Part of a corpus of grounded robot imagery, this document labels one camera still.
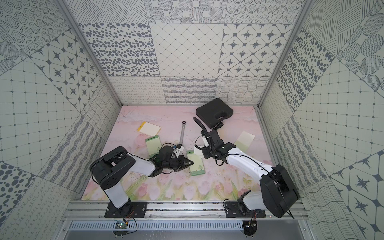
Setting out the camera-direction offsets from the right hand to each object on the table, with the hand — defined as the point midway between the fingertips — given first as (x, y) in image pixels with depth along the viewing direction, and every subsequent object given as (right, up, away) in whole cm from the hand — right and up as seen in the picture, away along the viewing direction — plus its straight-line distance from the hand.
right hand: (208, 149), depth 87 cm
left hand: (-7, -9, -5) cm, 13 cm away
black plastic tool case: (+6, +23, +23) cm, 33 cm away
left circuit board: (-44, -34, -16) cm, 57 cm away
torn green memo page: (+26, +3, +14) cm, 30 cm away
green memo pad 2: (-6, -11, -2) cm, 13 cm away
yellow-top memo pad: (-42, +11, +21) cm, 48 cm away
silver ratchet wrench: (-17, +15, +23) cm, 32 cm away
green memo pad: (-36, 0, +11) cm, 37 cm away
